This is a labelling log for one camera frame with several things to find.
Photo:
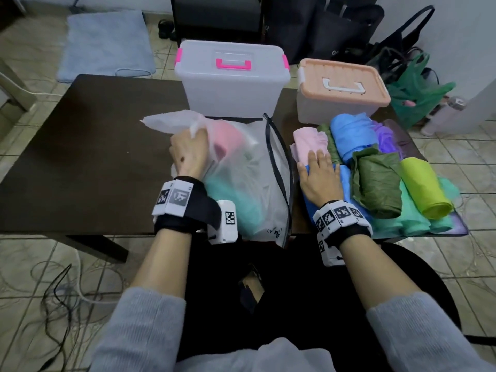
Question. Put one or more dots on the person's left hand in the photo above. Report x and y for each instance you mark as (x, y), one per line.
(190, 154)

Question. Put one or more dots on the person's right hand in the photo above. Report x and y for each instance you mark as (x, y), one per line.
(321, 182)

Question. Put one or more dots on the red plastic bag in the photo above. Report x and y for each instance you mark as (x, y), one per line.
(224, 141)

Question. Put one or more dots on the pink plastic bag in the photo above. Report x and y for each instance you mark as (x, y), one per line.
(308, 141)

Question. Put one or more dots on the translucent zipper bag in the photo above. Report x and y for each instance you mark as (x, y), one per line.
(255, 170)

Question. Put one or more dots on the teal bag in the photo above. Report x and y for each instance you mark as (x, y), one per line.
(236, 205)

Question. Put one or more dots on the purple bag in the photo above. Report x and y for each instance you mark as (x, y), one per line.
(383, 137)

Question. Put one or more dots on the brown bag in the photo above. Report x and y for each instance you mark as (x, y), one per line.
(405, 141)

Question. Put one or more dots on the yellow-green bag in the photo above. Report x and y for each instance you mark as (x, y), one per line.
(424, 185)

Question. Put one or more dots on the small clear plastic bin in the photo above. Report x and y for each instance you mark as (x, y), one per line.
(341, 73)

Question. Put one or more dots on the person's right forearm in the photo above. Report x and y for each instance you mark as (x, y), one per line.
(383, 282)

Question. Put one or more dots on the person's left forearm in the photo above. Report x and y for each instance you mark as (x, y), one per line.
(155, 290)

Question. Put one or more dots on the person's black trousers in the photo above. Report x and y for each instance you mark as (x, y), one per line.
(294, 290)

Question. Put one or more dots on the black left wristband with markers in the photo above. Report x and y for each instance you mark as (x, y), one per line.
(193, 211)

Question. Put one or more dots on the pair of black shoes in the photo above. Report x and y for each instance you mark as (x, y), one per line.
(166, 28)

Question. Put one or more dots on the black smartphone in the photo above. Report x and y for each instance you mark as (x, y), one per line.
(252, 290)

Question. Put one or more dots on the green plastic bag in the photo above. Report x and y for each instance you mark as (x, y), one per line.
(418, 92)

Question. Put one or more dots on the blue-grey floor mat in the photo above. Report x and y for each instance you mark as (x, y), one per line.
(104, 42)

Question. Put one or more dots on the black chair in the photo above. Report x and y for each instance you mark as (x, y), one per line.
(217, 15)

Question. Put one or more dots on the black round stool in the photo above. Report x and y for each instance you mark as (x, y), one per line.
(426, 282)

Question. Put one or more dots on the dark patterned bag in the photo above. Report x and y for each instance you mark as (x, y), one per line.
(391, 54)

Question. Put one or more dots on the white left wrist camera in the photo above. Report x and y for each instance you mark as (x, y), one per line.
(224, 228)

